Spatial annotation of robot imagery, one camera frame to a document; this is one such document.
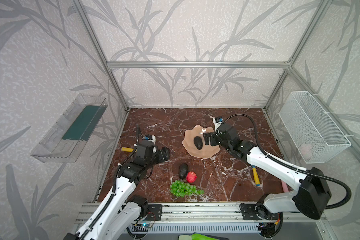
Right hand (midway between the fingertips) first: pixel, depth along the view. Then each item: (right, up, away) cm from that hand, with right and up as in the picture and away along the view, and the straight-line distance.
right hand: (210, 127), depth 82 cm
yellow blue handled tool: (+26, -28, +2) cm, 38 cm away
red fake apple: (-11, -27, -2) cm, 29 cm away
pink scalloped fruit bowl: (-1, -16, +13) cm, 21 cm away
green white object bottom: (-9, -48, -16) cm, 52 cm away
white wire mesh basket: (+42, -2, -20) cm, 47 cm away
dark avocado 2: (-6, -11, +14) cm, 19 cm away
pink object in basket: (+45, -11, -11) cm, 47 cm away
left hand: (-24, -10, -4) cm, 26 cm away
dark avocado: (-16, -24, +1) cm, 29 cm away
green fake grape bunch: (-16, -33, -4) cm, 37 cm away
